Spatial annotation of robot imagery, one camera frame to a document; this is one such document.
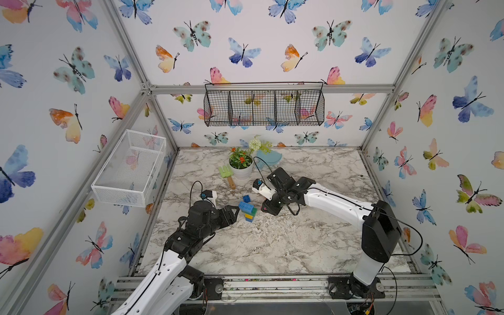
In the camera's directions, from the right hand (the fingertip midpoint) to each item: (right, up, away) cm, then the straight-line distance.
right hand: (266, 204), depth 83 cm
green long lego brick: (-5, -3, +2) cm, 6 cm away
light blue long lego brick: (-9, -2, +2) cm, 9 cm away
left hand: (-12, -1, -5) cm, 13 cm away
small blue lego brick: (-9, 0, +15) cm, 18 cm away
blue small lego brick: (-8, -9, +8) cm, 14 cm away
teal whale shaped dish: (+5, +21, +33) cm, 39 cm away
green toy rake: (-21, +13, +27) cm, 37 cm away
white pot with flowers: (-11, +19, +13) cm, 25 cm away
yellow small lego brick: (-7, -6, +4) cm, 10 cm away
